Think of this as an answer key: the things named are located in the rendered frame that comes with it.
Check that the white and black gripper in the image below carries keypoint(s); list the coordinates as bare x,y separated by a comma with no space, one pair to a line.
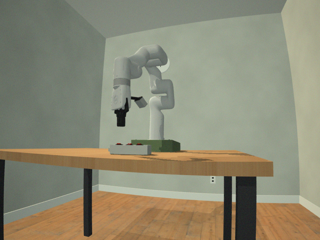
121,102

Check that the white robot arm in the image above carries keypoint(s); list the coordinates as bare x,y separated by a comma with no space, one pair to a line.
129,68

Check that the grey power strip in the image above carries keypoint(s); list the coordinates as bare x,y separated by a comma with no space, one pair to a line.
138,149

